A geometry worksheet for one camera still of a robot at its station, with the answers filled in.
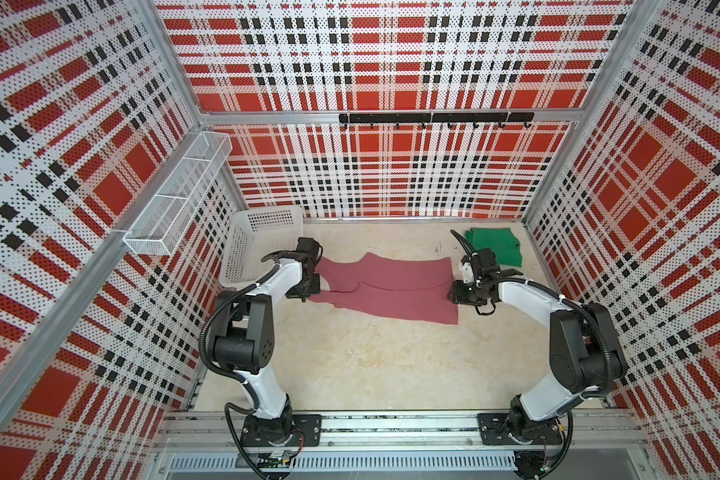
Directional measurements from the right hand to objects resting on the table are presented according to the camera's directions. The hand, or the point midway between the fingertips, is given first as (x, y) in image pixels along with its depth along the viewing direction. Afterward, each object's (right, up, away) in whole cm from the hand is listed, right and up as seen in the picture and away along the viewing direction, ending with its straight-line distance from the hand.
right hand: (455, 297), depth 92 cm
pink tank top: (-14, +1, +9) cm, 17 cm away
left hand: (-48, 0, +1) cm, 48 cm away
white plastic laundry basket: (-73, +21, +23) cm, 80 cm away
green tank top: (+22, +18, +18) cm, 34 cm away
